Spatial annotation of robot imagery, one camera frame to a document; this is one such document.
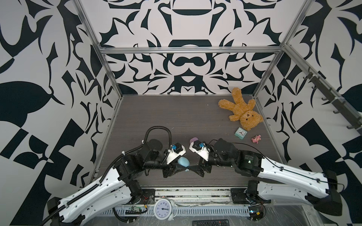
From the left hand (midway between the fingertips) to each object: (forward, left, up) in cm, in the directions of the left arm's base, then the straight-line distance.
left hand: (182, 161), depth 65 cm
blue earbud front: (-4, -2, +1) cm, 4 cm away
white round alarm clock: (-16, +9, -18) cm, 26 cm away
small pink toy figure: (+19, -49, -18) cm, 56 cm away
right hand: (+3, -4, +1) cm, 5 cm away
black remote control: (-22, -12, -19) cm, 32 cm away
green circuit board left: (-16, +25, -23) cm, 38 cm away
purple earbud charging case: (+21, -8, -20) cm, 30 cm away
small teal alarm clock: (+24, -41, -19) cm, 51 cm away
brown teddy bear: (+31, -47, -13) cm, 57 cm away
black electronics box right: (-19, -36, -22) cm, 46 cm away
